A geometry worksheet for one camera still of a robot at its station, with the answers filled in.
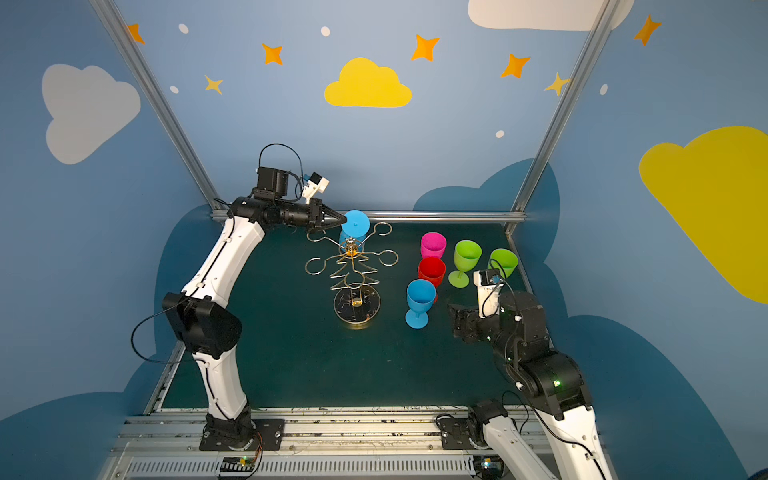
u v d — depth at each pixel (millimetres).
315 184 733
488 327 536
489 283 538
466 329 558
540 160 991
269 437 736
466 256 932
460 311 563
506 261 939
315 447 733
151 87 803
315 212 690
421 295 883
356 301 963
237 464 732
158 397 820
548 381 398
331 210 745
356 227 764
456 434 748
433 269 993
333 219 745
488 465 733
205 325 486
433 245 989
